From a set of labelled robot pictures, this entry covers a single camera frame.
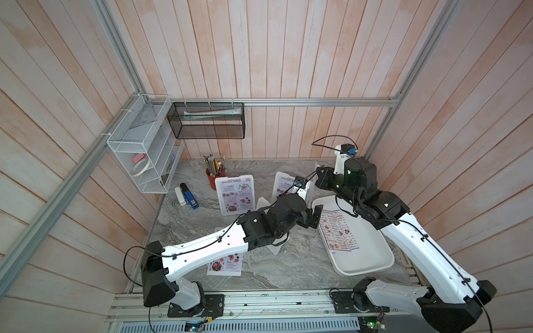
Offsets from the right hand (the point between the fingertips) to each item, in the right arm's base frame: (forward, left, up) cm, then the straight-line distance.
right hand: (314, 167), depth 68 cm
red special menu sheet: (-22, +31, -35) cm, 52 cm away
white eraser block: (+10, +60, -31) cm, 68 cm away
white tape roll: (+7, +68, -8) cm, 69 cm away
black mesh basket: (+39, +46, -8) cm, 61 cm away
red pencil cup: (+15, +43, -24) cm, 51 cm away
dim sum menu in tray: (-7, -15, -34) cm, 38 cm away
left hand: (-11, +2, -7) cm, 13 cm away
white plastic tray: (-16, -29, -36) cm, 49 cm away
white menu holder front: (-16, +12, -32) cm, 37 cm away
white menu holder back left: (+5, +30, -23) cm, 38 cm away
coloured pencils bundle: (+21, +43, -23) cm, 53 cm away
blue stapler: (+9, +55, -32) cm, 64 cm away
